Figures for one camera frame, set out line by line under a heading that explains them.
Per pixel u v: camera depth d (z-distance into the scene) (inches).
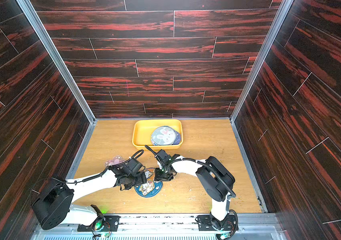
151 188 33.5
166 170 26.1
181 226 29.1
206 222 29.6
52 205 16.7
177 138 41.7
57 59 33.1
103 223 27.6
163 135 42.3
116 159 38.7
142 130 43.7
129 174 26.6
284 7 26.1
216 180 18.6
